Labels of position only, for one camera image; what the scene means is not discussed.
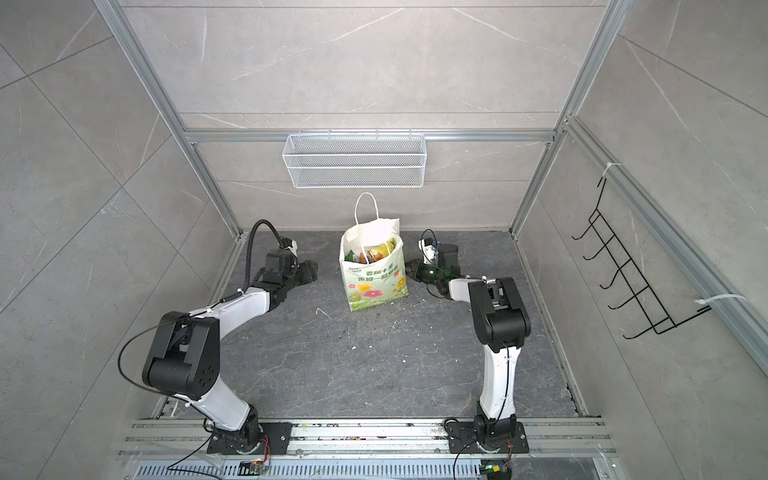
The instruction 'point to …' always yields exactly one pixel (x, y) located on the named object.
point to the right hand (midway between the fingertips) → (399, 265)
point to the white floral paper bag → (368, 283)
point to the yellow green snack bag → (378, 252)
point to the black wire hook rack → (649, 305)
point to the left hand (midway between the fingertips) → (311, 259)
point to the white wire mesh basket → (347, 161)
